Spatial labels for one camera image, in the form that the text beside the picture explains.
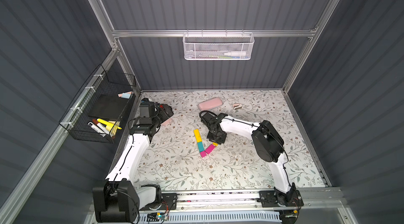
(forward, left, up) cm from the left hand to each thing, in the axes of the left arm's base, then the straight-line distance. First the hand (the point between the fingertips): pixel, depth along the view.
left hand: (166, 111), depth 82 cm
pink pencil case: (+21, -25, -18) cm, 37 cm away
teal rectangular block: (-10, -18, -21) cm, 30 cm away
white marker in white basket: (+33, -39, +13) cm, 53 cm away
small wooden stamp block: (+19, -43, -19) cm, 50 cm away
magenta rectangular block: (-11, -23, -22) cm, 33 cm away
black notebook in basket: (-3, +25, +8) cm, 26 cm away
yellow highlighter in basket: (-13, +22, +6) cm, 26 cm away
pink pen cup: (+7, +5, -21) cm, 22 cm away
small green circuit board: (-44, -1, -21) cm, 49 cm away
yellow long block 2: (-11, -26, -15) cm, 32 cm away
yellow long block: (-3, -16, -21) cm, 26 cm away
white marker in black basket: (-15, +27, +7) cm, 31 cm away
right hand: (-8, -24, -21) cm, 33 cm away
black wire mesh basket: (-15, +31, +14) cm, 37 cm away
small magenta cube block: (-15, -19, -21) cm, 32 cm away
